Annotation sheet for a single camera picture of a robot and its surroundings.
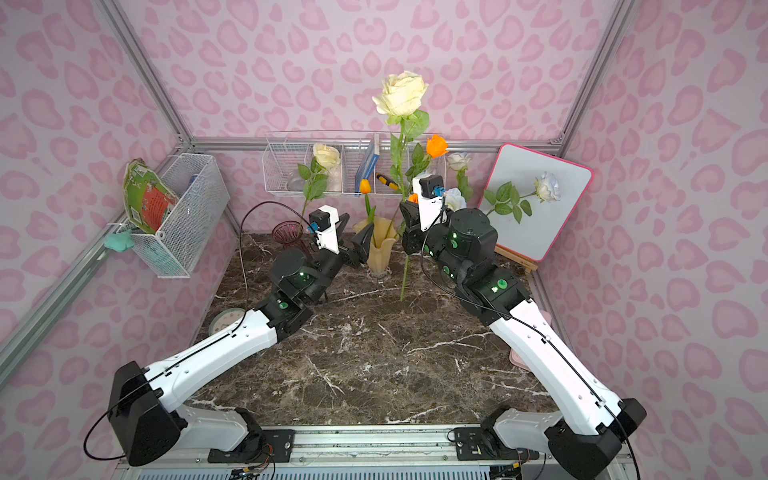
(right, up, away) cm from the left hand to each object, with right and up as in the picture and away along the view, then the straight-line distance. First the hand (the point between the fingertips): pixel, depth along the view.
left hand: (356, 214), depth 65 cm
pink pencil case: (+43, -38, +20) cm, 61 cm away
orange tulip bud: (0, +11, +23) cm, 26 cm away
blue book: (0, +17, +24) cm, 29 cm away
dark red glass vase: (-25, -2, +32) cm, 41 cm away
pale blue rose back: (+40, +6, +18) cm, 44 cm away
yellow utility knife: (+6, +15, +33) cm, 37 cm away
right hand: (+9, +1, -6) cm, 11 cm away
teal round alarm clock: (-45, -29, +30) cm, 61 cm away
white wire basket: (-47, +10, +21) cm, 53 cm away
